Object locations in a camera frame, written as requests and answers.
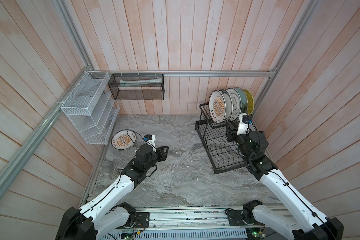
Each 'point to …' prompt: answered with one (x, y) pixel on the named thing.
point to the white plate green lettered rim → (229, 104)
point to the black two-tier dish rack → (223, 154)
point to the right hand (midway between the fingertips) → (231, 121)
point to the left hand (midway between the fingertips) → (167, 150)
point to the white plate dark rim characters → (237, 106)
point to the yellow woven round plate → (250, 102)
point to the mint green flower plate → (244, 101)
